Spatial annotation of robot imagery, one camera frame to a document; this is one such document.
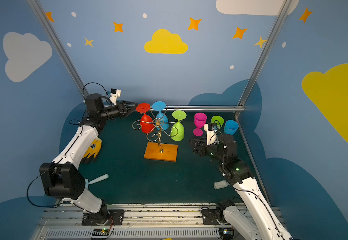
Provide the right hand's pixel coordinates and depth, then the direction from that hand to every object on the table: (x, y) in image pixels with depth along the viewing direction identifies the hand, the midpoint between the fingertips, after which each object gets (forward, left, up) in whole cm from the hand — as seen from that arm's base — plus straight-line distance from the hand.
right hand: (197, 137), depth 70 cm
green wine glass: (+27, -17, -16) cm, 36 cm away
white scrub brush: (-12, -16, -29) cm, 35 cm away
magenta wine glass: (+26, -5, -15) cm, 31 cm away
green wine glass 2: (+14, +10, -15) cm, 23 cm away
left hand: (+15, +31, +6) cm, 35 cm away
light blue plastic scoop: (-11, +51, -27) cm, 59 cm away
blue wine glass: (+15, +19, -7) cm, 25 cm away
